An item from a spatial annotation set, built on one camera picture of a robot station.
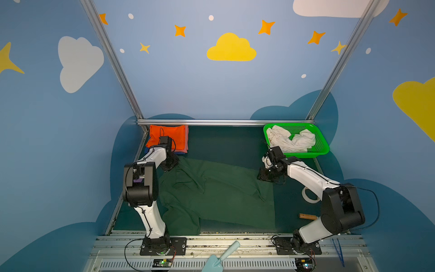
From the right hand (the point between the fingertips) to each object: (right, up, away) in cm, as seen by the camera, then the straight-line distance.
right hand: (261, 175), depth 90 cm
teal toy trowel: (-25, -33, -21) cm, 46 cm away
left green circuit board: (-48, -34, -18) cm, 62 cm away
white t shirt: (+31, +18, +20) cm, 42 cm away
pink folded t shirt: (-45, +27, +23) cm, 57 cm away
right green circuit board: (+14, -35, -18) cm, 42 cm away
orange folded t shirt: (-52, +24, +21) cm, 61 cm away
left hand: (-48, +5, +9) cm, 49 cm away
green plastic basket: (+42, +16, +15) cm, 47 cm away
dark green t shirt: (-36, -12, +1) cm, 38 cm away
